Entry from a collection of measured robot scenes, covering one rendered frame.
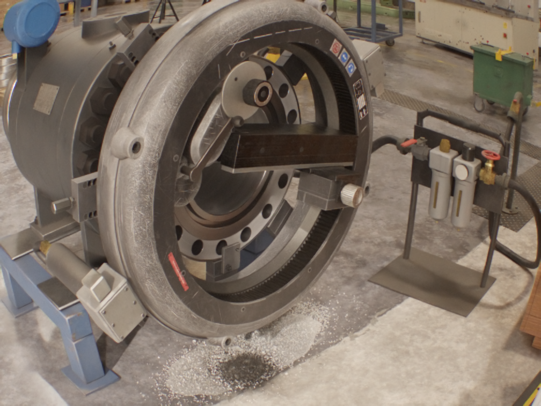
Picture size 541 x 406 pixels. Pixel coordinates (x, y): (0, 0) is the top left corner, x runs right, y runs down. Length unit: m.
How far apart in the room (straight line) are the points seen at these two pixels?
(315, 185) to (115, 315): 0.51
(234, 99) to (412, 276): 1.18
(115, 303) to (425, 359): 0.96
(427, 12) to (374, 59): 6.43
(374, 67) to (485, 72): 2.98
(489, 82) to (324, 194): 3.29
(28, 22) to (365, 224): 1.62
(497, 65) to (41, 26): 3.53
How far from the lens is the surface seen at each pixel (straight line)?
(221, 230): 1.35
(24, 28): 1.57
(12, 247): 1.78
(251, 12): 1.09
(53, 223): 1.83
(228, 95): 1.06
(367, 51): 1.49
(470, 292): 2.04
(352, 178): 1.30
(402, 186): 2.82
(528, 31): 7.38
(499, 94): 4.43
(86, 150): 1.34
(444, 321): 1.88
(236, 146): 1.09
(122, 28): 1.04
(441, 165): 1.89
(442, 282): 2.07
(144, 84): 0.99
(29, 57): 1.65
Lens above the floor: 1.05
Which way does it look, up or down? 24 degrees down
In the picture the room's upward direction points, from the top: 2 degrees clockwise
